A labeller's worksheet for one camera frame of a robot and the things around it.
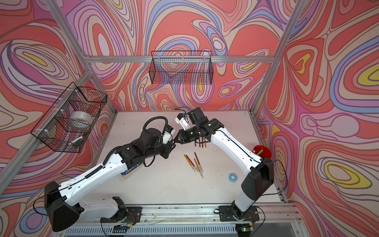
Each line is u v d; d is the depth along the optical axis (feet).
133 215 2.37
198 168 2.92
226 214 2.40
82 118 2.36
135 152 1.73
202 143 3.30
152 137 1.78
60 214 1.23
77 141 2.36
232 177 2.81
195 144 3.24
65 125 2.22
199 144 3.27
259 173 1.37
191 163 2.99
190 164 2.98
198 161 3.00
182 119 2.23
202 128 1.80
